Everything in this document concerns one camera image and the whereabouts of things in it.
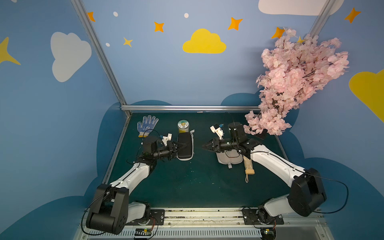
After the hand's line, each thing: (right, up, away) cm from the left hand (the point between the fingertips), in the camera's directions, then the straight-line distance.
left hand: (187, 146), depth 78 cm
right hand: (+10, 0, -1) cm, 10 cm away
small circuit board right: (+40, -43, -5) cm, 59 cm away
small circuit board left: (-22, -42, -5) cm, 48 cm away
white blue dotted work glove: (-33, +11, +35) cm, 49 cm away
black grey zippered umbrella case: (0, -3, -3) cm, 4 cm away
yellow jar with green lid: (-4, +11, +26) cm, 28 cm away
